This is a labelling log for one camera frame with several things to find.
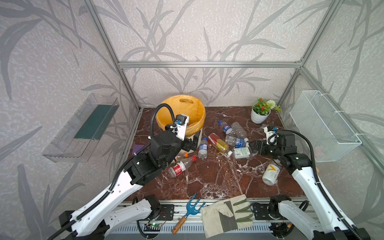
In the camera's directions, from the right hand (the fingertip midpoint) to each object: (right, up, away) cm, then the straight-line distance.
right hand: (256, 139), depth 79 cm
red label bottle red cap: (-42, -16, +4) cm, 46 cm away
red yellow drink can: (-18, -5, +14) cm, 23 cm away
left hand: (-33, +9, -17) cm, 39 cm away
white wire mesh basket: (+25, +2, -17) cm, 30 cm away
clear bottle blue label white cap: (-6, -4, +15) cm, 16 cm away
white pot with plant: (+12, +17, +22) cm, 31 cm away
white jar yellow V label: (+8, -19, +1) cm, 21 cm away
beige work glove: (-17, -37, -7) cm, 41 cm away
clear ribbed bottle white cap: (-5, +3, +22) cm, 23 cm away
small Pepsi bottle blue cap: (-13, +4, +23) cm, 26 cm away
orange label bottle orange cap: (-39, -12, +12) cm, 43 cm away
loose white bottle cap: (-12, -10, +12) cm, 19 cm away
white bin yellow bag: (-41, +20, +12) cm, 47 cm away
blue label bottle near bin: (-29, -9, +14) cm, 33 cm away
